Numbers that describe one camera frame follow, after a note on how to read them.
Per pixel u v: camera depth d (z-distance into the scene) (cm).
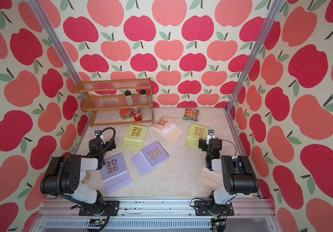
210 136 81
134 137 103
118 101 118
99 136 82
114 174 85
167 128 107
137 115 106
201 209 73
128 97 98
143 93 98
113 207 75
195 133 104
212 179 85
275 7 70
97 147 74
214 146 73
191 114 114
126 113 113
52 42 81
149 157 93
